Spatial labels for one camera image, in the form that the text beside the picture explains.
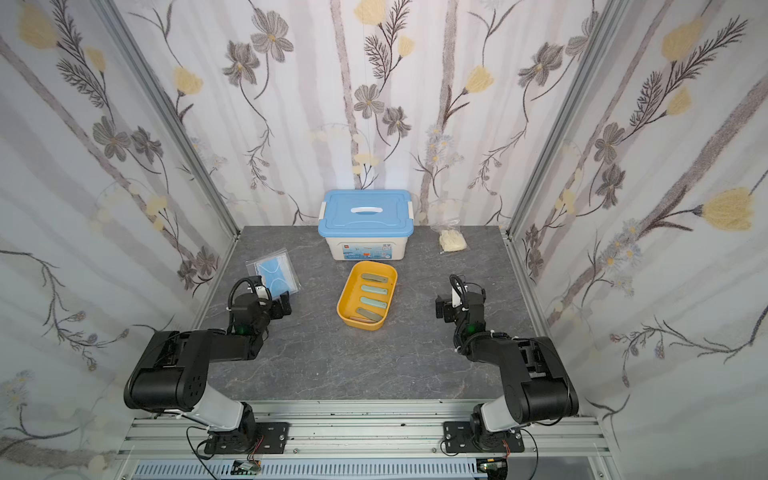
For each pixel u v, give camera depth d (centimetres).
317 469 70
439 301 87
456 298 82
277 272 107
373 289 102
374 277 104
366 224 100
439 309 86
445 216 122
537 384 45
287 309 88
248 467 70
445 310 84
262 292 81
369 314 95
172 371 46
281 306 88
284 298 88
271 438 74
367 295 101
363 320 92
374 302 98
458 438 73
